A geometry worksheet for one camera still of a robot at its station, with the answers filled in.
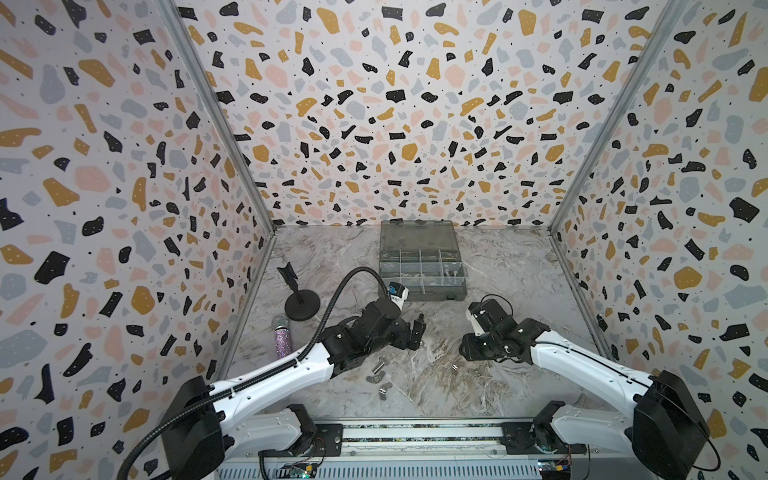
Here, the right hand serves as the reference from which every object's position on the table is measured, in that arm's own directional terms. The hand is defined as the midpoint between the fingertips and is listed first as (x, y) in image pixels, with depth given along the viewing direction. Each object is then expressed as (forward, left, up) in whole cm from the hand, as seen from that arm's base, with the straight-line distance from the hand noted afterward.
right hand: (464, 350), depth 83 cm
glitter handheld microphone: (+4, +53, 0) cm, 53 cm away
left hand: (+2, +14, +12) cm, 18 cm away
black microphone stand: (+15, +50, -2) cm, 52 cm away
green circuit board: (-28, +40, -5) cm, 49 cm away
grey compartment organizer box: (+39, +10, -6) cm, 41 cm away
